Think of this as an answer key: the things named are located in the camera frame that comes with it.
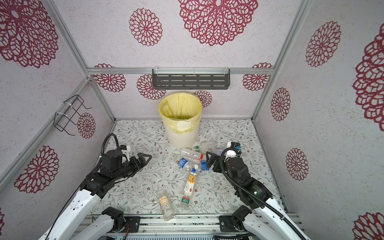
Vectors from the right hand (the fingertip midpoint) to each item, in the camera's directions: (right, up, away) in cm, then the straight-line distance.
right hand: (213, 152), depth 69 cm
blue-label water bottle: (-12, -11, +25) cm, 30 cm away
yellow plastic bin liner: (-17, +24, +37) cm, 47 cm away
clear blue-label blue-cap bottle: (-3, -10, +19) cm, 22 cm away
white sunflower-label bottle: (-11, -20, +10) cm, 25 cm away
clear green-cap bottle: (-1, +1, +32) cm, 32 cm away
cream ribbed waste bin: (-16, +4, +35) cm, 39 cm away
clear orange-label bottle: (-22, -28, +5) cm, 36 cm away
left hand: (-32, -6, +6) cm, 33 cm away
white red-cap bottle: (-12, -4, +25) cm, 28 cm away
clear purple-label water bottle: (+7, -3, +32) cm, 33 cm away
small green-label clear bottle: (-14, -28, +8) cm, 32 cm away
